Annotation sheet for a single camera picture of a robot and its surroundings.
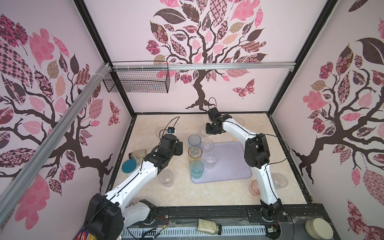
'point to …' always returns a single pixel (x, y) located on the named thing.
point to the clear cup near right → (280, 181)
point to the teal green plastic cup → (197, 169)
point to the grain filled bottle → (209, 227)
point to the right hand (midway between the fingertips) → (209, 129)
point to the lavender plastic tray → (233, 163)
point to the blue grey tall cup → (194, 140)
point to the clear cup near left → (166, 178)
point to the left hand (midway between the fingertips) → (176, 144)
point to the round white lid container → (318, 229)
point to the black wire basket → (138, 77)
